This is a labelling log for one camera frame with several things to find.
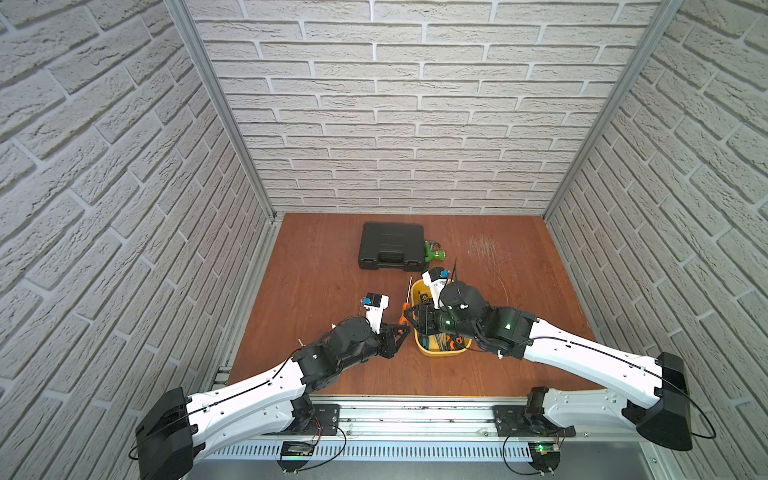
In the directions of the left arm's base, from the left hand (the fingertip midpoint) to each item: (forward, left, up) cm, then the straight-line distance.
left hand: (412, 327), depth 72 cm
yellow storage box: (+1, -7, -15) cm, 17 cm away
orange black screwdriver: (+1, +2, +2) cm, 4 cm away
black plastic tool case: (+37, +4, -13) cm, 39 cm away
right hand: (+2, 0, +4) cm, 4 cm away
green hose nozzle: (+35, -10, -14) cm, 39 cm away
